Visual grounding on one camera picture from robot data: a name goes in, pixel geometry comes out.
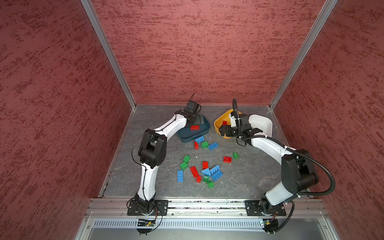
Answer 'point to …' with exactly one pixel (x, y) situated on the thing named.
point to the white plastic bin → (264, 124)
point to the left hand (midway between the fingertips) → (196, 123)
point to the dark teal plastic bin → (186, 135)
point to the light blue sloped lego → (206, 172)
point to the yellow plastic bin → (218, 123)
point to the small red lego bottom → (198, 179)
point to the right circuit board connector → (271, 225)
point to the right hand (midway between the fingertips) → (224, 131)
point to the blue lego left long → (180, 175)
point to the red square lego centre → (205, 165)
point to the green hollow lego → (206, 178)
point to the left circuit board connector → (145, 222)
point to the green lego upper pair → (186, 158)
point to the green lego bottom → (210, 184)
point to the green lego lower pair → (184, 165)
